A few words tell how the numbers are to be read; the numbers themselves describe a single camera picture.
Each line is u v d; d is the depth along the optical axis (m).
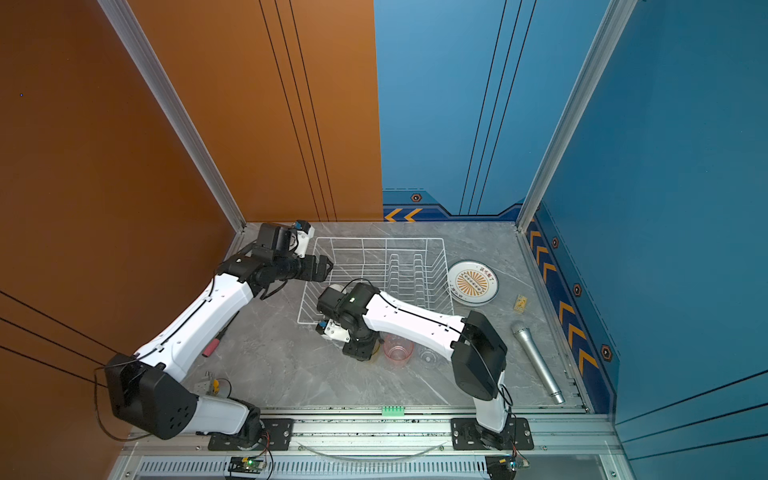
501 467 0.70
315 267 0.72
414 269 0.97
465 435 0.72
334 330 0.71
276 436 0.74
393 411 0.77
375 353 0.70
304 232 0.72
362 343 0.68
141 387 0.40
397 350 0.87
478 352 0.43
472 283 0.99
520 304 0.96
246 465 0.71
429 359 0.85
